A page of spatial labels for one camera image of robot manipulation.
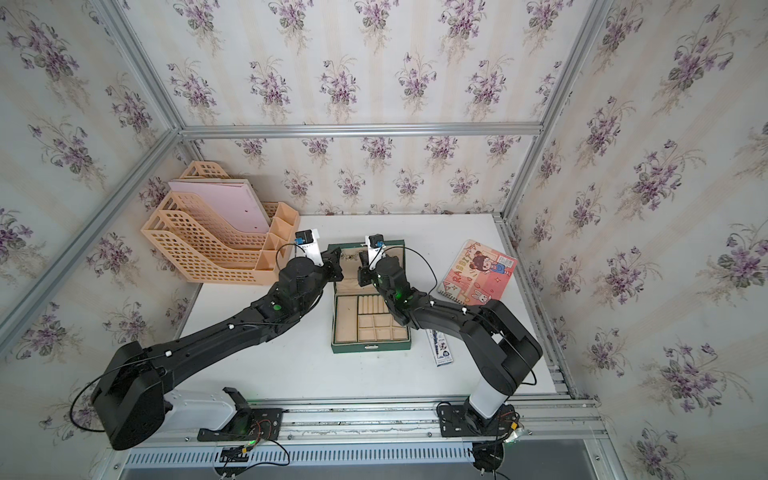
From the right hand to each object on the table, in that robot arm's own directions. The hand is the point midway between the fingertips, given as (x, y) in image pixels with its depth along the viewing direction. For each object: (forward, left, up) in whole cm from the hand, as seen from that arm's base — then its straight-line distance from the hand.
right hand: (364, 253), depth 85 cm
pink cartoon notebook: (+5, -38, -18) cm, 42 cm away
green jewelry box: (-15, +1, -14) cm, 21 cm away
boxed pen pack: (-20, -22, -18) cm, 35 cm away
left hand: (-5, +3, +6) cm, 9 cm away
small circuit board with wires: (-47, +29, -20) cm, 59 cm away
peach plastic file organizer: (+8, +57, -5) cm, 58 cm away
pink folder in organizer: (+16, +43, +4) cm, 46 cm away
